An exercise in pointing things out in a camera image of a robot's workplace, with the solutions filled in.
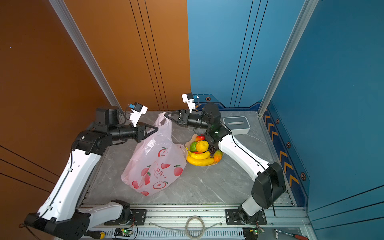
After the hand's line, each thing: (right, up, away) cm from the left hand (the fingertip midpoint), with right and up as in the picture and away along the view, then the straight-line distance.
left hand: (157, 128), depth 64 cm
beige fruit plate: (+13, -9, +33) cm, 37 cm away
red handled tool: (+63, -50, +5) cm, 81 cm away
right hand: (+4, +4, -3) cm, 6 cm away
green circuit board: (-18, -50, +7) cm, 54 cm away
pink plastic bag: (-1, -15, +2) cm, 15 cm away
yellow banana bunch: (+20, -18, +21) cm, 34 cm away
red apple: (+19, -7, +32) cm, 38 cm away
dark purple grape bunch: (+26, -13, +24) cm, 38 cm away
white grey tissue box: (+46, +2, +41) cm, 61 cm away
